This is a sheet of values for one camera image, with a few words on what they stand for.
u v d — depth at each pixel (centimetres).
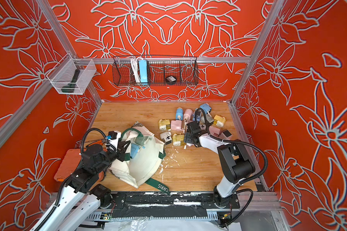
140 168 84
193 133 74
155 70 100
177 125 100
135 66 88
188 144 90
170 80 95
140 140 90
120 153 62
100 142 95
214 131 100
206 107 110
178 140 92
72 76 90
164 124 101
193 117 104
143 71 88
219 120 103
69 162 83
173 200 74
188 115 102
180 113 104
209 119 101
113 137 60
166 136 93
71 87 79
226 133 92
